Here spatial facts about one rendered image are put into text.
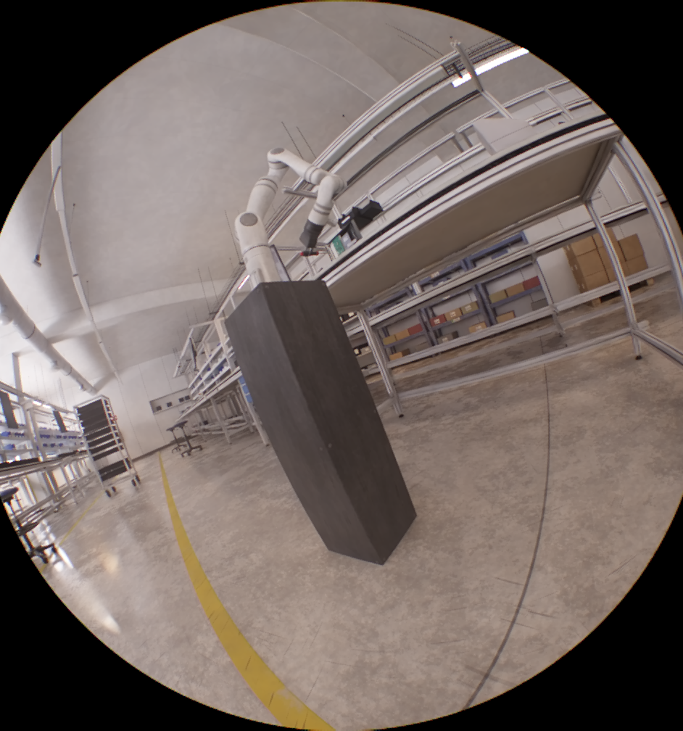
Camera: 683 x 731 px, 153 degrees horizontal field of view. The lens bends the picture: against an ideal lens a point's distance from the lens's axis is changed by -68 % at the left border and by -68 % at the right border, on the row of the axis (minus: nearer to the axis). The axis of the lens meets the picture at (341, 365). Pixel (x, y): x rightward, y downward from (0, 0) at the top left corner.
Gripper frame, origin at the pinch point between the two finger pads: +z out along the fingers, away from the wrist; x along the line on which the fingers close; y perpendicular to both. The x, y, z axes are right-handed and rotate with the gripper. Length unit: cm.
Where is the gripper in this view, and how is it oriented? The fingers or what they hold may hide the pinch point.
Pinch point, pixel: (306, 254)
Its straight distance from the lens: 116.8
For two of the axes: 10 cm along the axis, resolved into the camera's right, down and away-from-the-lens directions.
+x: 5.6, 7.8, -2.6
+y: -7.1, 3.0, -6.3
